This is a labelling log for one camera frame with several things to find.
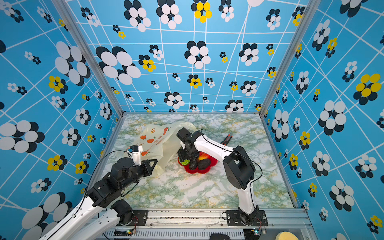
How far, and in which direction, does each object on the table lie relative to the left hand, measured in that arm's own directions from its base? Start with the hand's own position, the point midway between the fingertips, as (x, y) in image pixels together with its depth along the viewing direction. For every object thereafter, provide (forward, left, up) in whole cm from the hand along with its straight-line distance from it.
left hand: (159, 160), depth 72 cm
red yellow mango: (+10, -22, -13) cm, 28 cm away
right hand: (+9, -12, -15) cm, 21 cm away
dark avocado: (+5, -22, -15) cm, 27 cm away
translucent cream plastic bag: (+16, +3, -7) cm, 17 cm away
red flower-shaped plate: (+7, -29, -16) cm, 33 cm away
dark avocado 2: (+6, -16, -15) cm, 23 cm away
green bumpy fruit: (+6, -12, -14) cm, 20 cm away
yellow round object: (-28, -59, -18) cm, 68 cm away
